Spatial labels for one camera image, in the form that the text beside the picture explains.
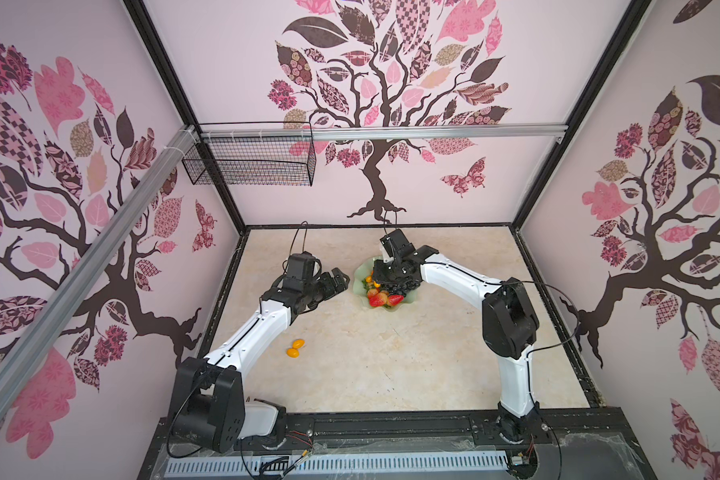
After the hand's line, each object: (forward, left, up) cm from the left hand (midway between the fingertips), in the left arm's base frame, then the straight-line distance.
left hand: (340, 288), depth 85 cm
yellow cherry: (-11, +13, -13) cm, 22 cm away
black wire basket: (+39, +27, +20) cm, 51 cm away
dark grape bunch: (+4, -19, -6) cm, 20 cm away
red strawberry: (+1, -11, -9) cm, 14 cm away
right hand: (+8, -10, -3) cm, 13 cm away
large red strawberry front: (+1, -17, -9) cm, 19 cm away
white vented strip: (-42, +19, -14) cm, 48 cm away
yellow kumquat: (+7, -11, -10) cm, 17 cm away
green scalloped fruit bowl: (+13, -7, -7) cm, 17 cm away
